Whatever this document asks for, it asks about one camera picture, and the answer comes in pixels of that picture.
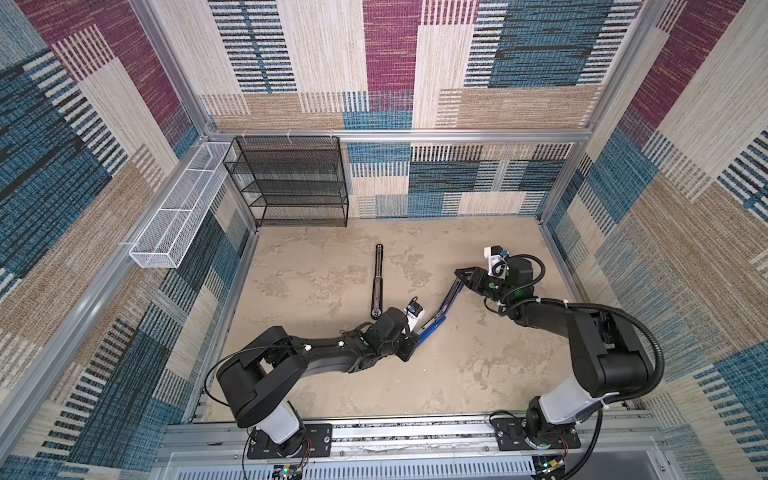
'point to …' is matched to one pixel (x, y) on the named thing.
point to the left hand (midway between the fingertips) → (418, 332)
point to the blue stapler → (441, 316)
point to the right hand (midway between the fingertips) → (457, 276)
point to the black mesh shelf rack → (291, 180)
